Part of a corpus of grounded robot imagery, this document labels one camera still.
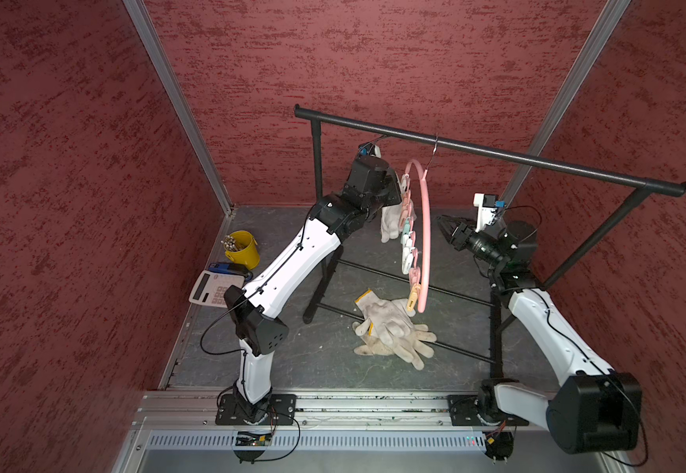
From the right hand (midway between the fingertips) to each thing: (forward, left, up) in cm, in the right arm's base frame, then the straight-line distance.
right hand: (435, 222), depth 74 cm
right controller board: (-45, -13, -33) cm, 57 cm away
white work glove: (-14, +10, -27) cm, 32 cm away
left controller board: (-42, +49, -33) cm, 73 cm away
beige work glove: (+4, +11, -4) cm, 12 cm away
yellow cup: (+8, +58, -20) cm, 62 cm away
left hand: (+5, +11, +8) cm, 14 cm away
